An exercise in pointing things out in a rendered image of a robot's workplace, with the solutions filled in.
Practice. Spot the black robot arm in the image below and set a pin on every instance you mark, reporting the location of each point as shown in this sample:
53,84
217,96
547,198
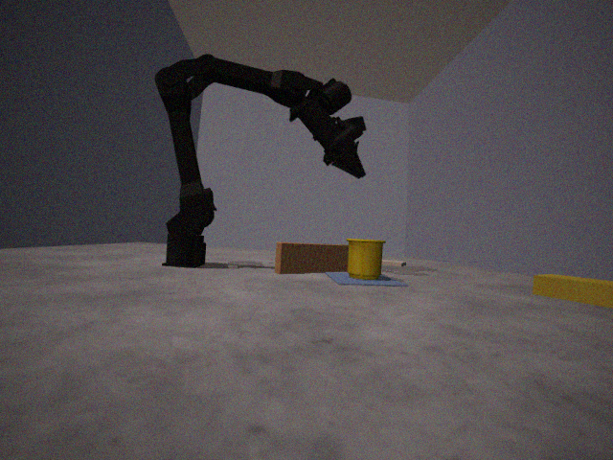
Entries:
288,88

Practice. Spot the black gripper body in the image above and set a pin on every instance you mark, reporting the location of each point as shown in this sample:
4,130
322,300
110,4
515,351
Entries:
333,140

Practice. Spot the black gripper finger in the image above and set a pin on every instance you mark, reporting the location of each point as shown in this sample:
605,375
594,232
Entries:
350,160
343,168

